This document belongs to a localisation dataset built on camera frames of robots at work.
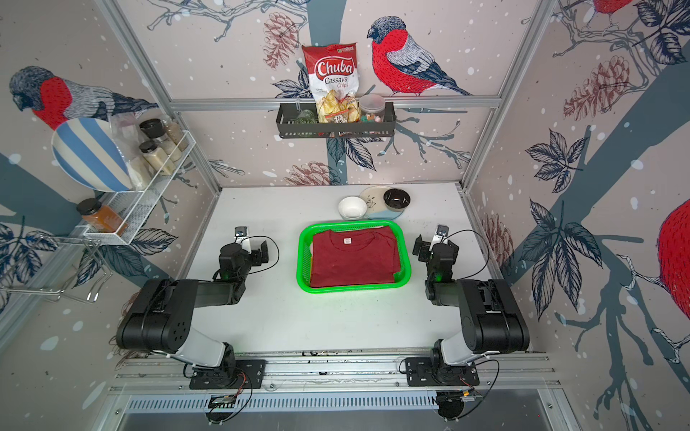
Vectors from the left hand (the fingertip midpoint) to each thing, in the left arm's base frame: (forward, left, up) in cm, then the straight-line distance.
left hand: (255, 235), depth 94 cm
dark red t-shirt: (-6, -35, -4) cm, 36 cm away
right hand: (0, -64, 0) cm, 64 cm away
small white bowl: (+19, -35, -7) cm, 40 cm away
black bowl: (+21, -53, -4) cm, 58 cm away
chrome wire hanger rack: (-21, +24, +28) cm, 42 cm away
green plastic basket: (-8, -18, 0) cm, 20 cm away
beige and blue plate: (+20, -45, -8) cm, 50 cm away
